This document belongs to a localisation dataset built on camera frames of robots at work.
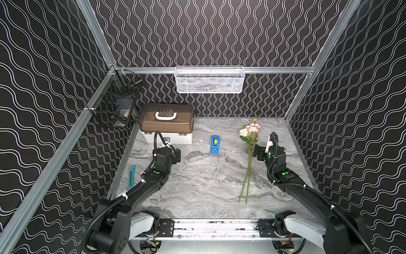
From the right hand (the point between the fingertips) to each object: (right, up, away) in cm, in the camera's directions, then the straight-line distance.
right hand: (265, 144), depth 84 cm
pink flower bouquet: (-3, +6, +19) cm, 20 cm away
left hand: (-52, -1, +2) cm, 52 cm away
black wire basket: (-87, +22, +10) cm, 90 cm away
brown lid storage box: (-54, +14, +22) cm, 60 cm away
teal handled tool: (-74, -18, +7) cm, 77 cm away
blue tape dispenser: (-26, -1, +17) cm, 31 cm away
